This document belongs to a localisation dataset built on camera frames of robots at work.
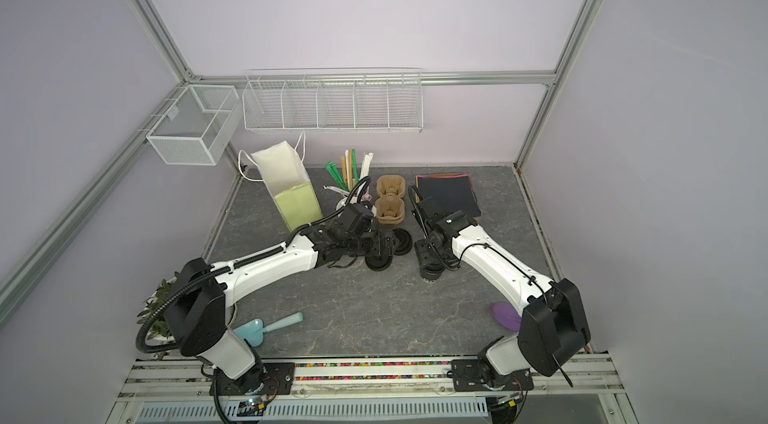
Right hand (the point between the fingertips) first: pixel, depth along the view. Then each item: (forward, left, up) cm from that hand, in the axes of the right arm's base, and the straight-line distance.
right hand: (434, 257), depth 83 cm
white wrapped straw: (+31, +21, +6) cm, 38 cm away
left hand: (+2, +13, +3) cm, 14 cm away
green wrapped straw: (+27, +31, +7) cm, 42 cm away
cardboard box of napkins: (+30, -7, -8) cm, 32 cm away
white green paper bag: (+12, +39, +13) cm, 43 cm away
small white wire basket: (+39, +77, +16) cm, 88 cm away
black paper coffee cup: (-5, +2, +9) cm, 10 cm away
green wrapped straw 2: (+31, +25, +4) cm, 40 cm away
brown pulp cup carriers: (+24, +13, -7) cm, 28 cm away
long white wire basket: (+53, +15, +16) cm, 57 cm away
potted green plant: (-21, +64, +6) cm, 68 cm away
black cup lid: (+3, +17, -9) cm, 19 cm away
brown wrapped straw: (+31, +26, +6) cm, 41 cm away
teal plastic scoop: (-18, +49, -8) cm, 53 cm away
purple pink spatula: (-13, -21, -11) cm, 26 cm away
